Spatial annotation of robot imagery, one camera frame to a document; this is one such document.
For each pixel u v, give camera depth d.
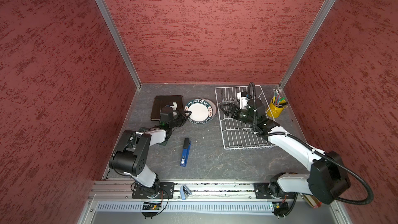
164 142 0.68
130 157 0.46
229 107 0.71
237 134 0.92
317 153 0.44
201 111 0.92
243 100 0.74
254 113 0.61
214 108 0.92
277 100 0.97
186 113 0.89
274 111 0.96
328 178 0.41
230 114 0.72
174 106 0.87
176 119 0.80
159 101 1.11
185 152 0.84
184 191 0.72
